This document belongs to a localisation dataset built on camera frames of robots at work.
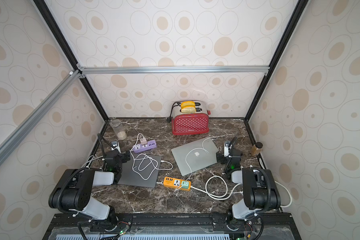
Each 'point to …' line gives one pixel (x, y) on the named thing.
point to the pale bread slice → (188, 109)
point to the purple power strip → (139, 148)
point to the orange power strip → (172, 182)
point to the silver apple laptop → (194, 156)
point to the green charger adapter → (185, 184)
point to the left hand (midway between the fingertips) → (121, 147)
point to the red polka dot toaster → (194, 123)
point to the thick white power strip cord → (216, 187)
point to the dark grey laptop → (141, 170)
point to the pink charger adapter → (143, 141)
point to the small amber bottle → (256, 148)
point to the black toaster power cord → (169, 118)
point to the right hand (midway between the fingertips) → (226, 150)
